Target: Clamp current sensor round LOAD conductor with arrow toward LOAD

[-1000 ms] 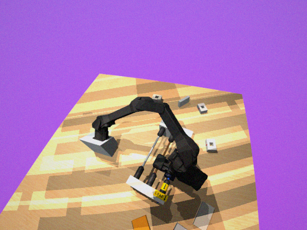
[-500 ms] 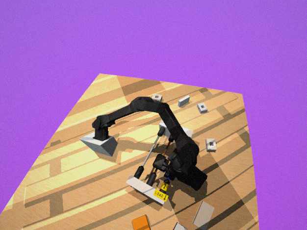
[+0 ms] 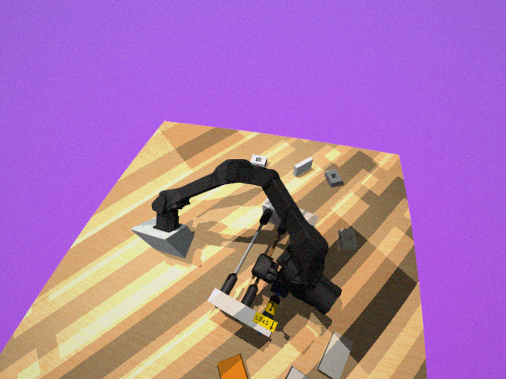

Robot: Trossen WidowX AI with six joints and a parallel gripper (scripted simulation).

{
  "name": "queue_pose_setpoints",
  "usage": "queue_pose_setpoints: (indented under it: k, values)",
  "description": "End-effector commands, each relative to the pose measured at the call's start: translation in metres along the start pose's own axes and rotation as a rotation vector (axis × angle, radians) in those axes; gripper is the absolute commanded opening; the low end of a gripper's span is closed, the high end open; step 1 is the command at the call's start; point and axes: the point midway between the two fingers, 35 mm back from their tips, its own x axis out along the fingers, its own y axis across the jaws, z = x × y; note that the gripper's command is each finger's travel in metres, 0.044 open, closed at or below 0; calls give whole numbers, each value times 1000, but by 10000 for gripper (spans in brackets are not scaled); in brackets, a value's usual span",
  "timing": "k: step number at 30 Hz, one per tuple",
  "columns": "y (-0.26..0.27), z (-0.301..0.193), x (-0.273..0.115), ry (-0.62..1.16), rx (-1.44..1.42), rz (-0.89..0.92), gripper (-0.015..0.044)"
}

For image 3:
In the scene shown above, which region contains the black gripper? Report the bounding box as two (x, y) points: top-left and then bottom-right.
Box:
(251, 253), (313, 306)

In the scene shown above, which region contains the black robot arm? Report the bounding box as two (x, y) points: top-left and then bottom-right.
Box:
(152, 159), (342, 315)

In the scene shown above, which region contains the orange rectangular block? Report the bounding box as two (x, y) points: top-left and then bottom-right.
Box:
(217, 353), (249, 379)

